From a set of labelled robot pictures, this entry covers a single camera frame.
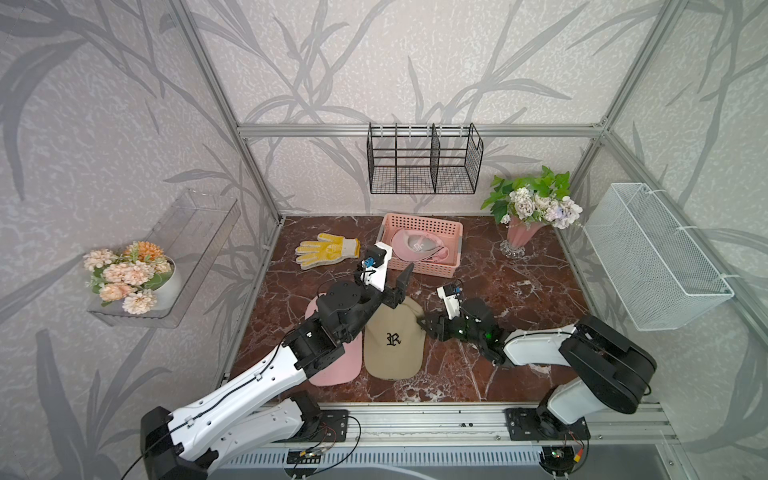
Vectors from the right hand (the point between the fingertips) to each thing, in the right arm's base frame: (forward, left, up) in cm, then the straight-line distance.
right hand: (421, 318), depth 85 cm
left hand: (+1, +5, +27) cm, 28 cm away
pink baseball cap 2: (+30, -1, -3) cm, 30 cm away
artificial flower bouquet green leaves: (+27, -36, +21) cm, 50 cm away
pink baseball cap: (-12, +21, -6) cm, 25 cm away
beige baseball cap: (-6, +8, -2) cm, 10 cm away
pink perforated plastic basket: (+37, -13, -4) cm, 39 cm away
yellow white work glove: (+30, +33, -5) cm, 45 cm away
